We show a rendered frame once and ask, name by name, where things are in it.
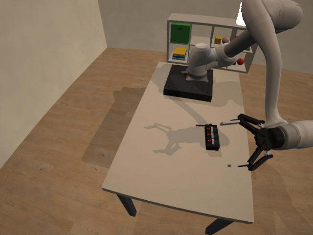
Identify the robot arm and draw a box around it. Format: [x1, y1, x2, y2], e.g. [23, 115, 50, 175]
[181, 0, 313, 150]

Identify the black power strip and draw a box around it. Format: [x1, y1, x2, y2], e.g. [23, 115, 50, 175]
[196, 124, 220, 151]

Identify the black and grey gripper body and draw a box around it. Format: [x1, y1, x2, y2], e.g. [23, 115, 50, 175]
[254, 128, 285, 151]

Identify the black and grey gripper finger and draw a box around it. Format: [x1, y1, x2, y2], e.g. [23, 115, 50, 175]
[227, 141, 273, 171]
[220, 114, 267, 137]

